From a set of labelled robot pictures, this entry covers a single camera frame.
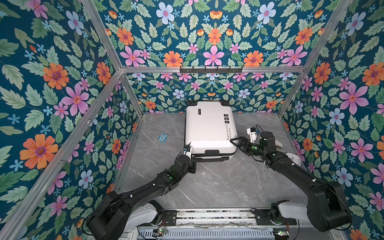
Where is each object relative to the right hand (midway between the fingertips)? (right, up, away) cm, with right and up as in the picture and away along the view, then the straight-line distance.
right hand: (234, 143), depth 82 cm
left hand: (-20, -7, 0) cm, 21 cm away
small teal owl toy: (-46, +2, +22) cm, 51 cm away
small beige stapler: (+33, -2, +16) cm, 37 cm away
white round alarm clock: (+40, -10, +10) cm, 42 cm away
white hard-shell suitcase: (-14, +9, +3) cm, 17 cm away
